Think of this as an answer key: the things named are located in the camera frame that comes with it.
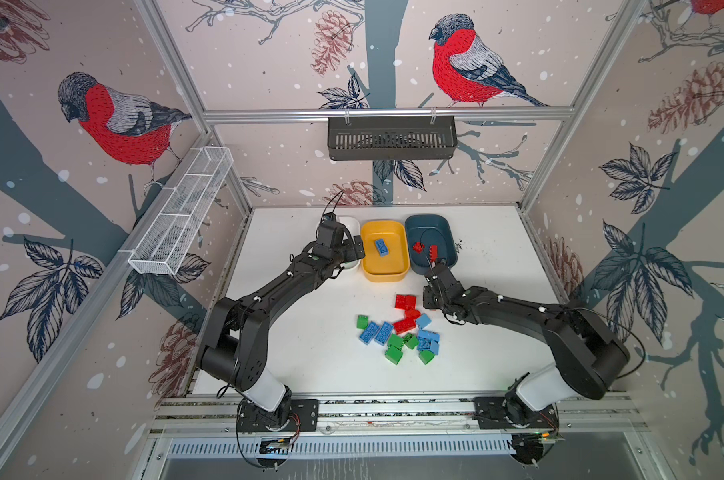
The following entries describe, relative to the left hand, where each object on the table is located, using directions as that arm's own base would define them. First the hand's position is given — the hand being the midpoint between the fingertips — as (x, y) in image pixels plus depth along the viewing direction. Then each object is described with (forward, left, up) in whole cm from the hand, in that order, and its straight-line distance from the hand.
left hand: (351, 243), depth 89 cm
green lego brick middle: (-24, -17, -15) cm, 33 cm away
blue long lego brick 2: (-22, -5, -16) cm, 28 cm away
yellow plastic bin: (+2, -14, -16) cm, 21 cm away
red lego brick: (+6, -28, -14) cm, 32 cm away
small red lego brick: (+10, -24, -15) cm, 30 cm away
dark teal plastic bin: (+20, -28, -18) cm, 39 cm away
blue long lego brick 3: (-21, -10, -17) cm, 29 cm away
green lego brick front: (-28, -12, -16) cm, 34 cm away
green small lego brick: (-18, -3, -16) cm, 24 cm away
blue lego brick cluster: (-25, -22, -14) cm, 36 cm away
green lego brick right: (-29, -21, -16) cm, 39 cm away
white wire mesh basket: (+1, +46, +13) cm, 48 cm away
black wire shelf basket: (+40, -14, +11) cm, 44 cm away
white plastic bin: (+18, 0, -12) cm, 22 cm away
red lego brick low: (-19, -17, -15) cm, 30 cm away
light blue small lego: (-18, -22, -16) cm, 33 cm away
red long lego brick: (-13, -17, -14) cm, 25 cm away
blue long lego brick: (+9, -10, -15) cm, 20 cm away
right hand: (-11, -24, -13) cm, 29 cm away
